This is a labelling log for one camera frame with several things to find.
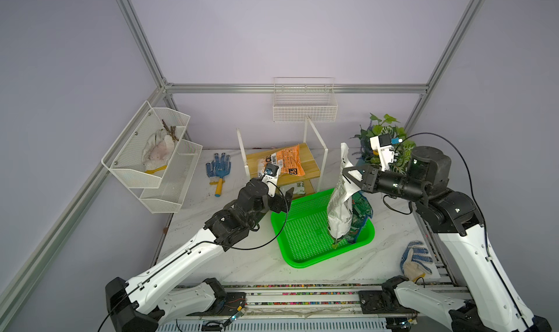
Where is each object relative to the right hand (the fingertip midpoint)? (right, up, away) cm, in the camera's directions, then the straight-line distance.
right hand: (343, 176), depth 58 cm
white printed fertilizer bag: (-1, -10, +1) cm, 10 cm away
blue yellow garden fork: (-49, 0, +52) cm, 72 cm away
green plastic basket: (-9, -24, +32) cm, 41 cm away
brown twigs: (-62, +17, +28) cm, 70 cm away
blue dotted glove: (+33, -32, +23) cm, 52 cm away
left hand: (-18, -3, +12) cm, 22 cm away
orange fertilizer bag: (-15, +5, +20) cm, 26 cm away
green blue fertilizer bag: (+11, -13, +17) cm, 24 cm away
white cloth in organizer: (-63, +9, +20) cm, 67 cm away
